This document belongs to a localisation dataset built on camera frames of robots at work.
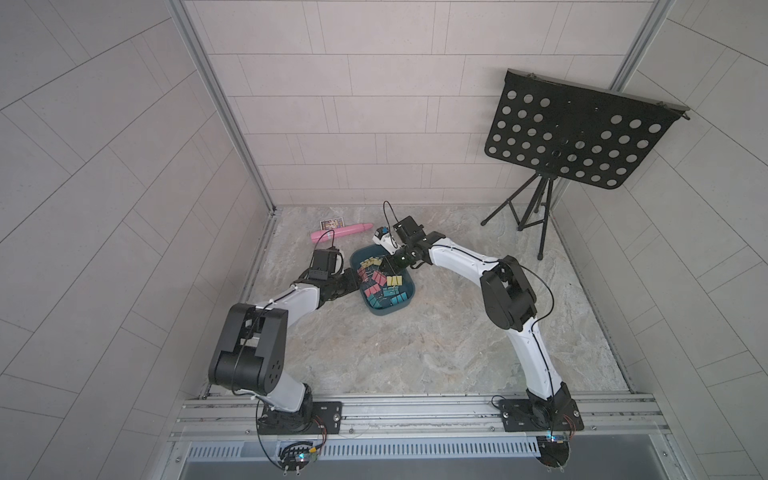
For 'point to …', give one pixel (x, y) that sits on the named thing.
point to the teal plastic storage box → (383, 293)
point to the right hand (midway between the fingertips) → (381, 266)
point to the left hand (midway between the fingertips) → (363, 276)
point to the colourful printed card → (332, 223)
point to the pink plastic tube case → (338, 231)
